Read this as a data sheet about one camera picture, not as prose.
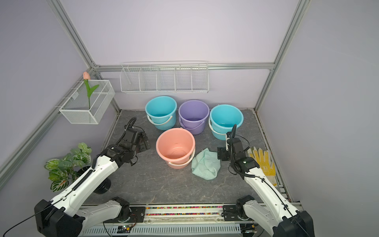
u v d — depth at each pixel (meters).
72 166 0.67
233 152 0.60
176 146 0.96
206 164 0.86
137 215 0.74
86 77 0.83
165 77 1.00
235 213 0.74
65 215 0.39
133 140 0.59
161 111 1.02
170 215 0.75
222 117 0.98
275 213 0.43
